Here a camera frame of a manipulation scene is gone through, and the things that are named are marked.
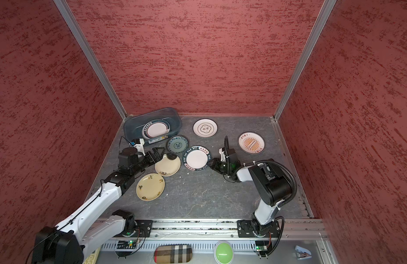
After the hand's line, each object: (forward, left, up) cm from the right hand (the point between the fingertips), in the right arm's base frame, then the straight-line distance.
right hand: (207, 167), depth 93 cm
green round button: (-40, -6, 0) cm, 40 cm away
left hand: (+1, +24, +14) cm, 28 cm away
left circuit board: (-35, +36, -2) cm, 50 cm away
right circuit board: (-38, -23, -3) cm, 45 cm away
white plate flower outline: (+31, +1, -1) cm, 31 cm away
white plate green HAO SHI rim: (+7, +6, -1) cm, 9 cm away
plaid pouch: (-40, +15, +2) cm, 42 cm away
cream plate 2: (-9, +32, -2) cm, 33 cm away
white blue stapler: (-41, -40, -1) cm, 57 cm away
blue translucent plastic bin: (+33, +51, +1) cm, 61 cm away
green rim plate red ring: (+30, +35, +2) cm, 47 cm away
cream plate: (+1, +24, +1) cm, 24 cm away
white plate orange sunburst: (+18, -30, -2) cm, 35 cm away
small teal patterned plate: (+17, +19, -1) cm, 26 cm away
